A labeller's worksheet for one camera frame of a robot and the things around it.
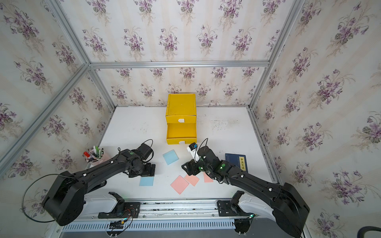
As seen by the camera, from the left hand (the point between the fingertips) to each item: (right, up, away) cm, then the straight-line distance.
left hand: (149, 175), depth 83 cm
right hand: (+22, +8, -5) cm, 24 cm away
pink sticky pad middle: (+25, -3, +1) cm, 25 cm away
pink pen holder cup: (-31, +11, +1) cm, 33 cm away
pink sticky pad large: (+17, -5, 0) cm, 18 cm away
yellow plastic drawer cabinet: (+18, +34, +3) cm, 39 cm away
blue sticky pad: (+11, +8, +10) cm, 17 cm away
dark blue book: (+53, +7, +7) cm, 54 cm away
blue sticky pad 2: (-2, -4, +1) cm, 4 cm away
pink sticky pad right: (+33, -2, +1) cm, 33 cm away
